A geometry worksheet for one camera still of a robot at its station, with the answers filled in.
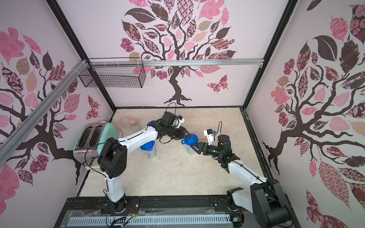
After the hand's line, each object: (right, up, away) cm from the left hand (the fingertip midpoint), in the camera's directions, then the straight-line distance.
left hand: (188, 138), depth 86 cm
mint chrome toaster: (-56, 0, -6) cm, 57 cm away
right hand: (+3, -4, -6) cm, 8 cm away
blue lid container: (-22, -6, -5) cm, 23 cm away
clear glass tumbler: (-48, +9, +20) cm, 53 cm away
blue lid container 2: (+2, -1, -1) cm, 2 cm away
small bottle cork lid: (-39, +9, +12) cm, 42 cm away
